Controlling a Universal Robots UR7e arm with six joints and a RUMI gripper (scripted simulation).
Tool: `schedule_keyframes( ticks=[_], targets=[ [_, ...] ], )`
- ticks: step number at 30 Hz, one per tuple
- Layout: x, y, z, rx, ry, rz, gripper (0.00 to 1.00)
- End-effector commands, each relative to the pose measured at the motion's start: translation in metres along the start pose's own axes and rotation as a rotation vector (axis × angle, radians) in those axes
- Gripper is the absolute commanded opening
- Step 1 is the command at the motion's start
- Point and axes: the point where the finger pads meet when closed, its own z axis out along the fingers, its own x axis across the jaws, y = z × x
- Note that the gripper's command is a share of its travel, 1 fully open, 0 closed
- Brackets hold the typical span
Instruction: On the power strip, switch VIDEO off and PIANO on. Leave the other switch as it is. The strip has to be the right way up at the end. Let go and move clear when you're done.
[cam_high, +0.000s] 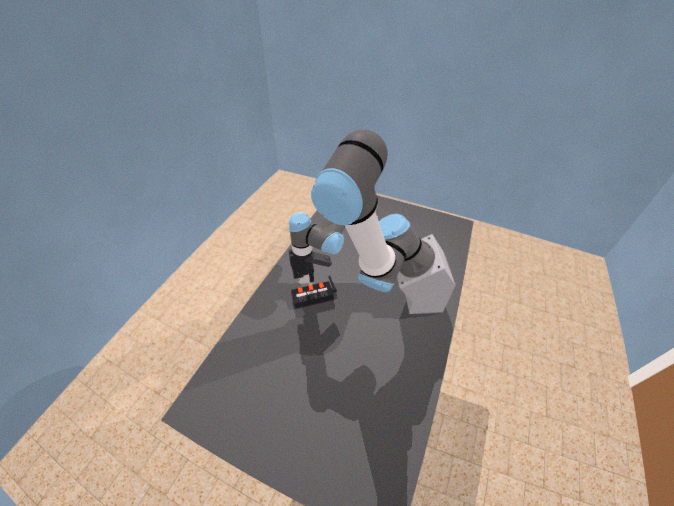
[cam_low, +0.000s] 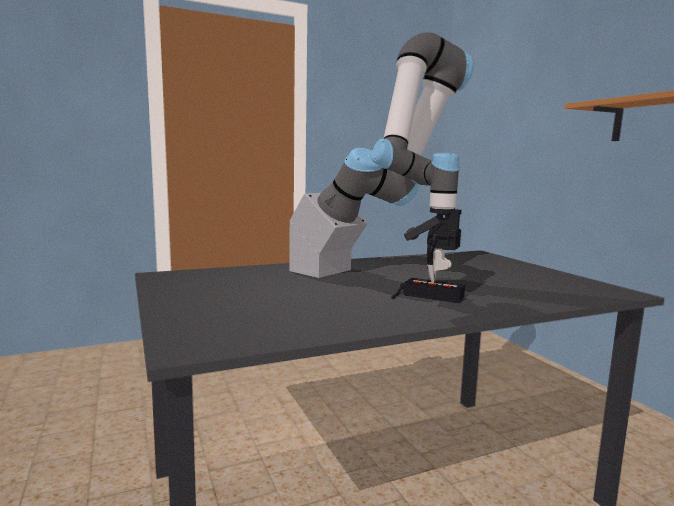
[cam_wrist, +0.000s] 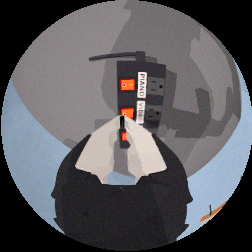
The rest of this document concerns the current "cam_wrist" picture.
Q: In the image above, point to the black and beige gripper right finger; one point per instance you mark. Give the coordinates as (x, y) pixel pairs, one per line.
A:
(149, 156)

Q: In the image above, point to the black power strip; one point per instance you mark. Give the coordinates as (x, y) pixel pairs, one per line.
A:
(140, 91)

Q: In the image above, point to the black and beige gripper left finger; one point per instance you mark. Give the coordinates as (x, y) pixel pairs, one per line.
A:
(92, 155)

